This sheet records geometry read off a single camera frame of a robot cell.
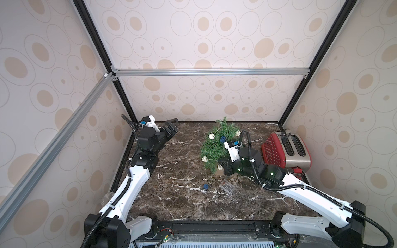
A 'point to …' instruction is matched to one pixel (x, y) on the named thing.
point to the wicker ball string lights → (223, 139)
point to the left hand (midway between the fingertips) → (179, 121)
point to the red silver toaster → (288, 151)
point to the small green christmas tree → (213, 148)
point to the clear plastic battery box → (227, 187)
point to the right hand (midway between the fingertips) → (223, 159)
